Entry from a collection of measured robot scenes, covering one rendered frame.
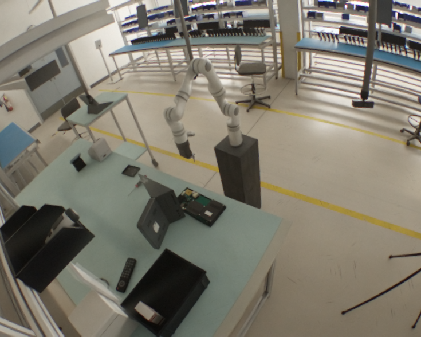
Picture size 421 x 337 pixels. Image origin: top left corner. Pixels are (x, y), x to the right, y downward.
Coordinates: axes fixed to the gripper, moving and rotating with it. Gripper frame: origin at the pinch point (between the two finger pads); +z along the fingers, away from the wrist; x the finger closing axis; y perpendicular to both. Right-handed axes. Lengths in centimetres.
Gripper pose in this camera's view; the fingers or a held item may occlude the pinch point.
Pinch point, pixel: (191, 160)
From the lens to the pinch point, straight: 141.8
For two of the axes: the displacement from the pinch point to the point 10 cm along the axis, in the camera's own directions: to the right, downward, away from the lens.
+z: 1.8, 7.1, 6.8
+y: -6.4, 6.1, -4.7
